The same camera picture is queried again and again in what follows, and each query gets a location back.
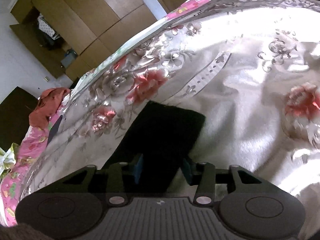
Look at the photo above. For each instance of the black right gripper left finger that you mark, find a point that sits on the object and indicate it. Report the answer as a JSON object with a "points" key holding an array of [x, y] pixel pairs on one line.
{"points": [[116, 193]]}

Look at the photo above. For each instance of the grey bag in wardrobe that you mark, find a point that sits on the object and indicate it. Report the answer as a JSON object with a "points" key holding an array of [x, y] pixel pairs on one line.
{"points": [[69, 58]]}

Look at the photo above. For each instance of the pink floral bed sheet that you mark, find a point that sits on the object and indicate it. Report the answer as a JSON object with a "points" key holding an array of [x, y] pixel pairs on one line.
{"points": [[32, 146]]}

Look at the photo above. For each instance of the black pants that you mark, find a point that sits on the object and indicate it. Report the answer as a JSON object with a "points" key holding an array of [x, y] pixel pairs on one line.
{"points": [[156, 146]]}

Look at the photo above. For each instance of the hanging clothes in wardrobe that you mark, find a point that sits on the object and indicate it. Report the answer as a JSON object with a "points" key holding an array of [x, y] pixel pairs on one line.
{"points": [[48, 37]]}

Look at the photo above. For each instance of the red-orange crumpled garment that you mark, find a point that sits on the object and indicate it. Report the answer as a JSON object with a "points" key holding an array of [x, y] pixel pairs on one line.
{"points": [[48, 103]]}

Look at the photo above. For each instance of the green white patterned cloth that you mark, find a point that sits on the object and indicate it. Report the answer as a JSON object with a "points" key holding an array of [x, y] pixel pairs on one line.
{"points": [[8, 159]]}

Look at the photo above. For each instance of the floral satin bedspread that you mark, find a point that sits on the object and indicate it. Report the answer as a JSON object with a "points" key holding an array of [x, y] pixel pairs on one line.
{"points": [[251, 67]]}

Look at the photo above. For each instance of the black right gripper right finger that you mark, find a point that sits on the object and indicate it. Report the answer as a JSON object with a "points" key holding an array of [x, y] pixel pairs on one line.
{"points": [[203, 176]]}

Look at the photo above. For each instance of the dark wooden headboard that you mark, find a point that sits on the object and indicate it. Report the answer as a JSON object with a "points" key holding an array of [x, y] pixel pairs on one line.
{"points": [[15, 111]]}

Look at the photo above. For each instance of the black smartphone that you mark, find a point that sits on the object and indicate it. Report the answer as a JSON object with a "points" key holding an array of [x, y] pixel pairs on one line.
{"points": [[54, 130]]}

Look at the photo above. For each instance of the brown wooden wardrobe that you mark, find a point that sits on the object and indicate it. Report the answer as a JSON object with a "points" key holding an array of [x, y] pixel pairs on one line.
{"points": [[94, 29]]}

